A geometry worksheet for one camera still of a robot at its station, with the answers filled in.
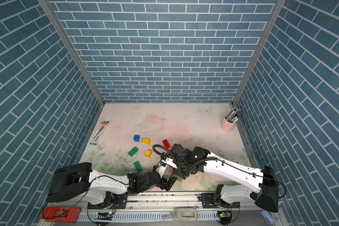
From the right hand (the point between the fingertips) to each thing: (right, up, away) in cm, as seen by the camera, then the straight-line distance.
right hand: (177, 170), depth 73 cm
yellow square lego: (-19, +4, +16) cm, 25 cm away
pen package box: (-56, +17, +29) cm, 66 cm away
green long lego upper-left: (-29, +5, +18) cm, 35 cm away
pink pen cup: (+35, +21, +25) cm, 48 cm away
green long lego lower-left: (-24, -3, +14) cm, 28 cm away
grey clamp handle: (+2, -20, -5) cm, 20 cm away
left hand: (-2, -7, +5) cm, 8 cm away
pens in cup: (+39, +28, +23) cm, 53 cm away
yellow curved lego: (-22, +11, +23) cm, 34 cm away
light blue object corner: (+45, -21, -5) cm, 50 cm away
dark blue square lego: (-29, +12, +28) cm, 43 cm away
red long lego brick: (-8, +9, +23) cm, 26 cm away
